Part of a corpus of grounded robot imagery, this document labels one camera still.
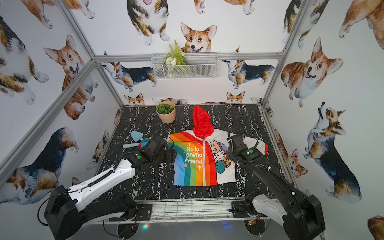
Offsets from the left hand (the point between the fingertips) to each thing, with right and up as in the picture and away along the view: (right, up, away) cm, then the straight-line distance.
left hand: (174, 150), depth 81 cm
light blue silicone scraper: (-30, +6, +22) cm, 38 cm away
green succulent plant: (-11, +24, +22) cm, 35 cm away
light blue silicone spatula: (-21, +3, +11) cm, 24 cm away
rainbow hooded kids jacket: (+17, -6, +11) cm, 21 cm away
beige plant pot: (-8, +18, +23) cm, 30 cm away
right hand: (+31, -1, +1) cm, 31 cm away
